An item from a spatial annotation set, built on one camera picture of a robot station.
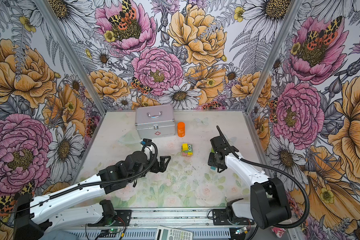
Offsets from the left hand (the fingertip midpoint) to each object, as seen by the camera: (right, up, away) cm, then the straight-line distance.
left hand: (162, 160), depth 74 cm
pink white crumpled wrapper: (+53, -30, -6) cm, 61 cm away
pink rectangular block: (+11, -1, +20) cm, 23 cm away
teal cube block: (+28, -8, +17) cm, 34 cm away
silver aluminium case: (-8, +20, +22) cm, 31 cm away
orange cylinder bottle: (+9, +14, +28) cm, 32 cm away
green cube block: (+25, +5, -1) cm, 25 cm away
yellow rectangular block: (+15, -1, +21) cm, 25 cm away
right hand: (+28, -7, +12) cm, 31 cm away
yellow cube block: (+11, +4, +18) cm, 22 cm away
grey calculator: (+2, -32, -4) cm, 33 cm away
